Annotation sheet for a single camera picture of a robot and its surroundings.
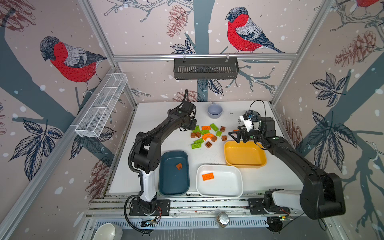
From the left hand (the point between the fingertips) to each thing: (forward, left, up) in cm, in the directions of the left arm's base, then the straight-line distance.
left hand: (193, 125), depth 93 cm
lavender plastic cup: (+19, -16, -8) cm, 26 cm away
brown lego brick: (+4, -21, -11) cm, 24 cm away
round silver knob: (-49, -13, -1) cm, 51 cm away
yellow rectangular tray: (-14, -33, -14) cm, 39 cm away
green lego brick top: (+8, -15, -12) cm, 20 cm away
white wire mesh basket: (-12, +49, +18) cm, 53 cm away
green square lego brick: (+1, -18, -12) cm, 21 cm away
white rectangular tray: (-31, -15, -11) cm, 36 cm away
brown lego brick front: (-8, -10, -10) cm, 17 cm away
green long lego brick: (-9, -2, -11) cm, 14 cm away
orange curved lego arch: (-1, -10, -11) cm, 14 cm away
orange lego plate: (-28, -9, -12) cm, 32 cm away
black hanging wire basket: (+37, -9, +17) cm, 42 cm away
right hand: (-9, -24, +5) cm, 26 cm away
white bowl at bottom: (-52, +38, -10) cm, 65 cm away
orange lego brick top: (+6, -9, -12) cm, 16 cm away
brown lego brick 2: (-4, -21, -10) cm, 23 cm away
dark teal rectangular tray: (-27, +11, -12) cm, 31 cm away
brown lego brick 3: (0, 0, -11) cm, 11 cm away
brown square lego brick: (-23, +8, -10) cm, 26 cm away
